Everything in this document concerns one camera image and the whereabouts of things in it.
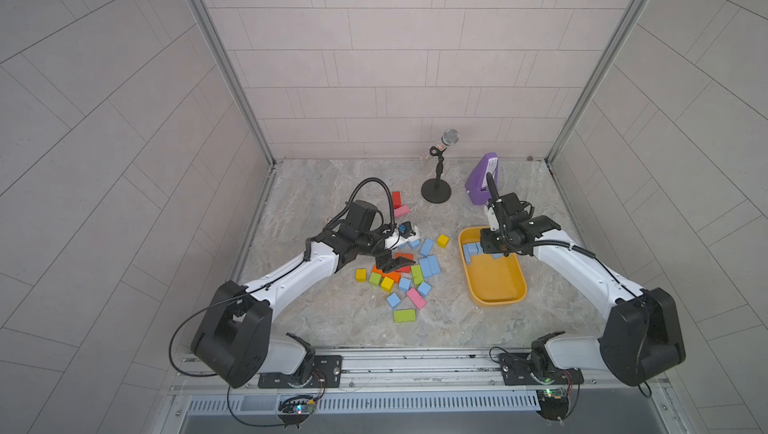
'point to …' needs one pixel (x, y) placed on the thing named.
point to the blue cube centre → (415, 244)
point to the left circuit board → (301, 404)
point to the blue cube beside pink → (424, 289)
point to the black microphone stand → (437, 190)
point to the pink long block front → (416, 298)
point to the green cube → (375, 279)
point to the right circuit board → (553, 403)
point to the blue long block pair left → (425, 268)
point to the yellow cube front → (387, 284)
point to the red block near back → (397, 199)
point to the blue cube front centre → (404, 284)
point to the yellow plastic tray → (491, 282)
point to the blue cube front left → (393, 300)
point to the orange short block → (407, 255)
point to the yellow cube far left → (361, 275)
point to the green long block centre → (418, 276)
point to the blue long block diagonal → (426, 247)
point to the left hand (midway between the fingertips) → (412, 246)
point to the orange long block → (395, 276)
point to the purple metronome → (476, 183)
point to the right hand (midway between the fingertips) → (483, 240)
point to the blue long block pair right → (434, 264)
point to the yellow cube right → (443, 240)
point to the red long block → (405, 269)
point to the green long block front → (401, 316)
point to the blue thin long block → (467, 254)
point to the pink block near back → (402, 211)
